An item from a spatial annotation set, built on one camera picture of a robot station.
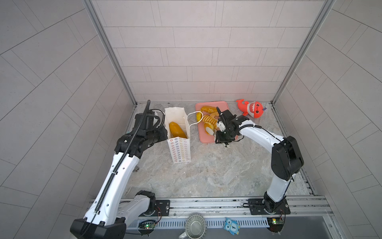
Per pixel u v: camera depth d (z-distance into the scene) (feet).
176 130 2.92
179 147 2.47
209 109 3.45
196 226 2.17
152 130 1.89
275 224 2.23
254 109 3.41
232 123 2.12
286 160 1.52
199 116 3.36
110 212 1.18
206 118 3.34
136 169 2.69
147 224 2.12
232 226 2.15
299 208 2.41
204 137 3.16
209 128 3.02
